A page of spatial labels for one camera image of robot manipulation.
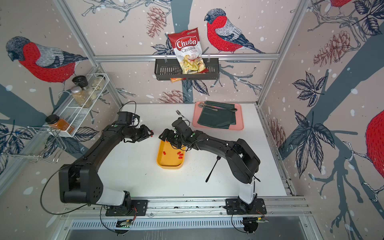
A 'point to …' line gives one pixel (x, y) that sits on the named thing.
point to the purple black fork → (218, 158)
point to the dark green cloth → (221, 119)
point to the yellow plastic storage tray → (169, 157)
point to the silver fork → (179, 113)
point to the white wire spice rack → (68, 118)
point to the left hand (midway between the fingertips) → (153, 130)
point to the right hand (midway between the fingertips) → (162, 139)
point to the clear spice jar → (97, 86)
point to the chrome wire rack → (35, 143)
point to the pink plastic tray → (239, 124)
